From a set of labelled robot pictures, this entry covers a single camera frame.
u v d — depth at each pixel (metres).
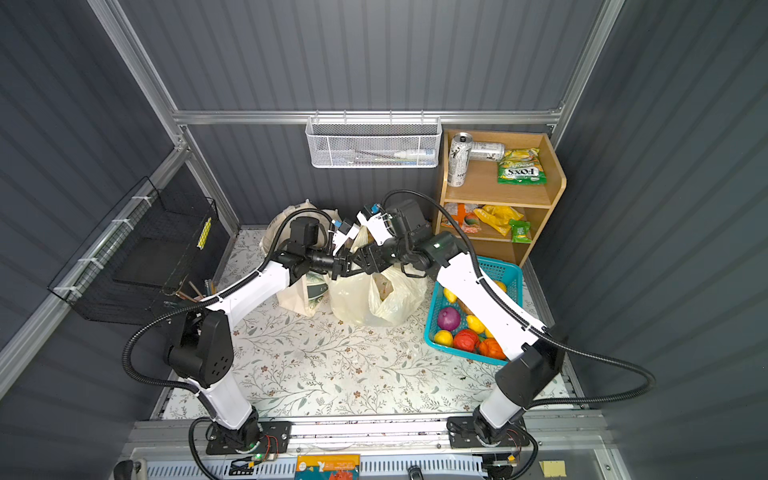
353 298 0.77
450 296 0.95
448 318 0.89
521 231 0.94
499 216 0.96
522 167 0.89
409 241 0.54
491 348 0.82
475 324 0.87
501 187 0.88
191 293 0.86
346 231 0.71
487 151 0.91
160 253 0.74
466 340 0.83
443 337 0.86
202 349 0.47
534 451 0.68
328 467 0.69
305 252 0.70
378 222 0.64
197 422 0.66
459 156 0.79
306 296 0.90
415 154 0.91
